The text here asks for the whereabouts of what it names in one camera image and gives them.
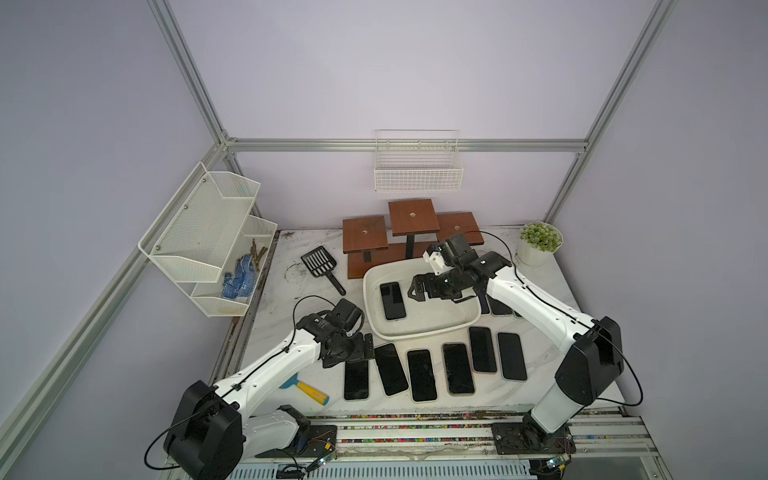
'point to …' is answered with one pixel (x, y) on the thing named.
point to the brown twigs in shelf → (255, 254)
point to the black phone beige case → (421, 375)
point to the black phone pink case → (482, 350)
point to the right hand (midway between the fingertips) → (424, 297)
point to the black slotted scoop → (319, 262)
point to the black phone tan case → (457, 369)
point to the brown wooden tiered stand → (414, 227)
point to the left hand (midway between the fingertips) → (357, 359)
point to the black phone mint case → (356, 379)
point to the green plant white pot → (538, 242)
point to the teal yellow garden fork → (311, 392)
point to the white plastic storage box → (430, 318)
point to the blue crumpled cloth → (242, 282)
